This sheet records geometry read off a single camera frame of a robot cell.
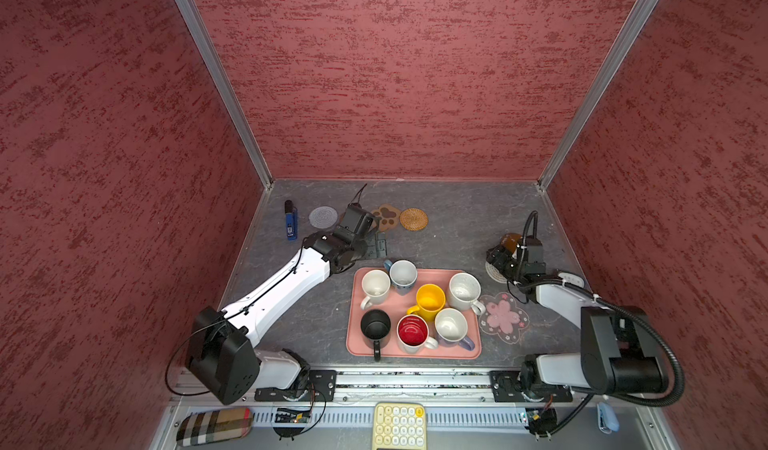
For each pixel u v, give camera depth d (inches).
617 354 16.9
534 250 27.6
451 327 32.7
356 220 24.0
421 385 29.9
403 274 35.0
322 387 29.0
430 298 34.0
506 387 29.2
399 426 26.6
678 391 14.9
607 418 26.4
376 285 35.1
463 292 35.3
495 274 37.0
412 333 32.0
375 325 32.0
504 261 33.0
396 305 34.6
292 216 41.9
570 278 35.3
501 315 34.2
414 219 43.1
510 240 39.5
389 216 43.2
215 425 26.1
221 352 15.6
